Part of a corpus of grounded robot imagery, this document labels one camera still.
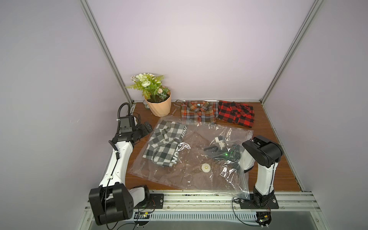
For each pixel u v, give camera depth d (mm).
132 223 677
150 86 921
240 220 682
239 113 1094
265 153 509
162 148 898
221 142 861
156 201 730
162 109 1021
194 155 898
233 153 692
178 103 1174
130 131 613
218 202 743
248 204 725
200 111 1099
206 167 831
